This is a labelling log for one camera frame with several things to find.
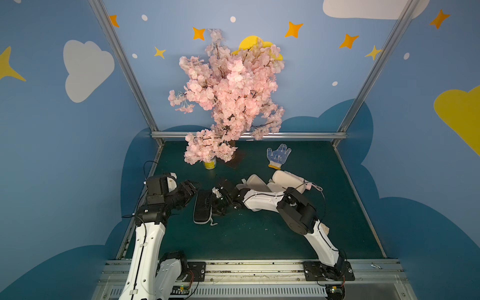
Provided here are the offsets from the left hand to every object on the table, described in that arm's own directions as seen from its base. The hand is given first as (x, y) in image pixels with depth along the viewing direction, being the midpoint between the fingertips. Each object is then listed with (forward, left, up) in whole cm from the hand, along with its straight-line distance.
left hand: (198, 186), depth 76 cm
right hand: (-2, -1, -17) cm, 17 cm away
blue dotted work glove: (+35, -40, -22) cm, 58 cm away
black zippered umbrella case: (-5, -1, -10) cm, 11 cm away
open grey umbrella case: (+15, -25, -20) cm, 35 cm away
